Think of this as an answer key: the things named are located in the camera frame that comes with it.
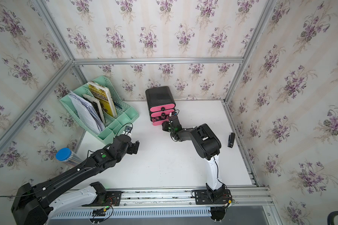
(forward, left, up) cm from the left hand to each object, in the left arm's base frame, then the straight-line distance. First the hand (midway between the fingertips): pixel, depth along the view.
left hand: (133, 141), depth 81 cm
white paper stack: (+14, +29, +4) cm, 32 cm away
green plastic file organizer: (+26, +26, -4) cm, 37 cm away
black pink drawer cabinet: (+26, -16, +5) cm, 31 cm away
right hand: (+20, -18, -11) cm, 29 cm away
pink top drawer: (+24, -14, +3) cm, 28 cm away
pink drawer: (+24, -18, -3) cm, 30 cm away
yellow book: (+30, +23, +9) cm, 39 cm away
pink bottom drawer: (+20, -14, -10) cm, 26 cm away
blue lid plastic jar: (-11, +31, +5) cm, 33 cm away
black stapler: (+7, -64, -9) cm, 65 cm away
